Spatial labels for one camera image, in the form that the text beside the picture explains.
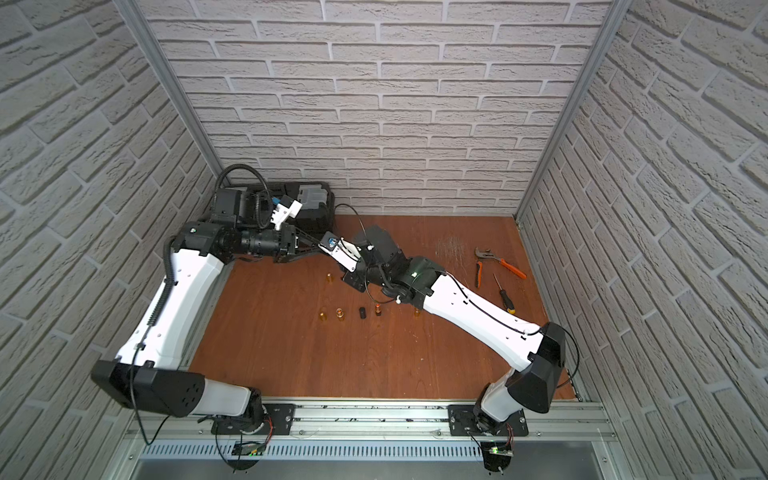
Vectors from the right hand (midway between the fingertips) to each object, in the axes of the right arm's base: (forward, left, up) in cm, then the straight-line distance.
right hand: (351, 254), depth 70 cm
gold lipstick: (-2, +12, -28) cm, 31 cm away
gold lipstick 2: (-3, +7, -26) cm, 27 cm away
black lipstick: (-2, -5, -27) cm, 27 cm away
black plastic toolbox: (+33, +14, -12) cm, 38 cm away
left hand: (-1, +5, +5) cm, 8 cm away
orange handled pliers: (+19, -43, -29) cm, 55 cm away
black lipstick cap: (-2, 0, -27) cm, 27 cm away
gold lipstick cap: (+12, +12, -28) cm, 33 cm away
